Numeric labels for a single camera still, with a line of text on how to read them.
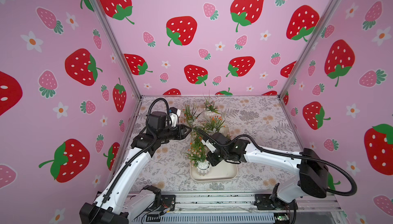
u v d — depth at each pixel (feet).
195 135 2.70
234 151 1.90
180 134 2.08
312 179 1.34
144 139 1.67
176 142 3.13
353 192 1.24
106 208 1.24
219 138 2.04
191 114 3.17
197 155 2.39
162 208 2.36
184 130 2.44
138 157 1.54
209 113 3.31
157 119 1.84
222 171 2.74
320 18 2.67
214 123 2.95
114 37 2.84
